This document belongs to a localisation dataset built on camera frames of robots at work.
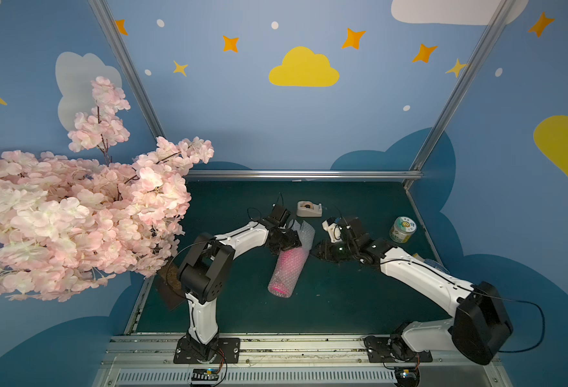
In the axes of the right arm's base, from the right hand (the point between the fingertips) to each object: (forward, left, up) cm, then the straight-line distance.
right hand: (314, 251), depth 82 cm
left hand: (+8, +6, -9) cm, 13 cm away
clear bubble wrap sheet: (+13, +2, -9) cm, 16 cm away
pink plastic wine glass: (-6, +9, -5) cm, 12 cm away
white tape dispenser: (+27, +2, -11) cm, 29 cm away
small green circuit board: (-36, +32, -15) cm, 51 cm away
